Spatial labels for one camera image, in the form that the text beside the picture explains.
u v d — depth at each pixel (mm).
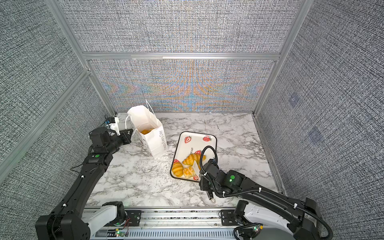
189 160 895
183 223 731
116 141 663
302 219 399
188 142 1025
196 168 811
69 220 386
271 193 451
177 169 856
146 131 1001
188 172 849
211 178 560
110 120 662
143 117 930
